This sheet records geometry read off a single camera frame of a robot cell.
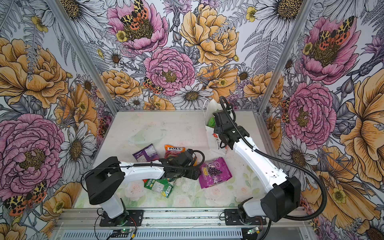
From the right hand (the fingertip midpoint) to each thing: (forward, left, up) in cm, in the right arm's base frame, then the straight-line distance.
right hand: (224, 128), depth 80 cm
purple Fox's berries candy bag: (-2, +45, -21) cm, 50 cm away
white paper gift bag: (0, +5, -13) cm, 14 cm away
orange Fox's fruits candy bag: (-1, +31, -20) cm, 37 cm away
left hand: (-16, +17, -22) cm, 32 cm away
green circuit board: (-41, +50, -24) cm, 70 cm away
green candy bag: (-21, +34, -22) cm, 46 cm away
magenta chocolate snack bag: (-16, +5, -18) cm, 25 cm away
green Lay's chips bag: (+9, +5, -5) cm, 12 cm away
